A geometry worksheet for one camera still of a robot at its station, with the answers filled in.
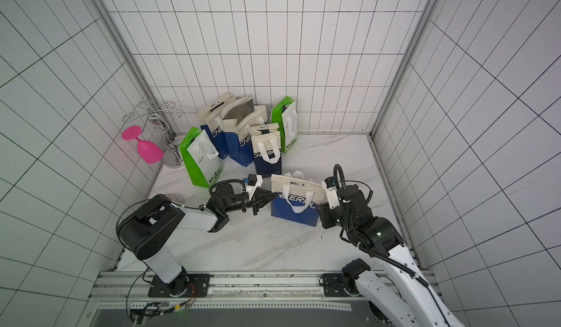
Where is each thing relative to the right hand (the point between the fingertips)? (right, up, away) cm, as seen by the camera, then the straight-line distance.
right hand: (318, 202), depth 73 cm
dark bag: (-19, +18, +13) cm, 29 cm away
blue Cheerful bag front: (-43, +25, +25) cm, 56 cm away
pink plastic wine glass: (-72, +17, +20) cm, 76 cm away
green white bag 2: (-46, +16, +12) cm, 50 cm away
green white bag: (-11, +33, +20) cm, 41 cm away
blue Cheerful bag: (-34, +33, +23) cm, 53 cm away
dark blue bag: (-7, 0, +5) cm, 8 cm away
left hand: (-15, 0, +8) cm, 17 cm away
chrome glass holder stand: (-66, +33, +17) cm, 75 cm away
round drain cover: (-60, -2, +18) cm, 62 cm away
